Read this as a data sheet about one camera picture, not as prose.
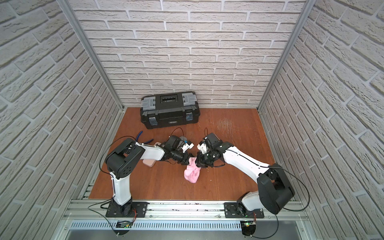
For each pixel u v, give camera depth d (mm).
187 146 874
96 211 691
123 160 514
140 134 1031
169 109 954
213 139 671
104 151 995
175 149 823
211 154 645
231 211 735
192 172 757
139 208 742
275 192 421
